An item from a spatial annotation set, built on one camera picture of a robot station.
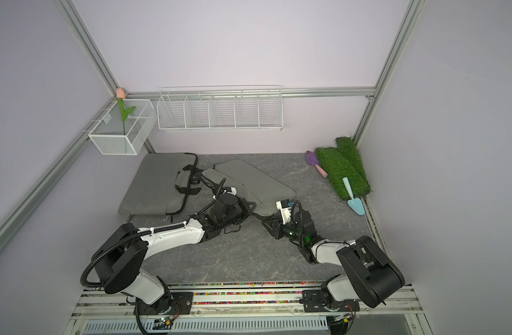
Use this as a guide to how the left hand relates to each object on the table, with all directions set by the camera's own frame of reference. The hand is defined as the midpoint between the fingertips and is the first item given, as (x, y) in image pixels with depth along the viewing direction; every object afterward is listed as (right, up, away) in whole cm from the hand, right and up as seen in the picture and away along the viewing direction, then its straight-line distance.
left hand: (258, 205), depth 84 cm
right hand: (+2, -6, +1) cm, 7 cm away
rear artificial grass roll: (+50, +20, +28) cm, 61 cm away
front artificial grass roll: (+44, +19, +29) cm, 56 cm away
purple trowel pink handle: (+30, +21, +36) cm, 52 cm away
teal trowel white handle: (+47, -1, +16) cm, 50 cm away
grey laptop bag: (+3, +5, +6) cm, 8 cm away
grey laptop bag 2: (-50, +7, +20) cm, 55 cm away
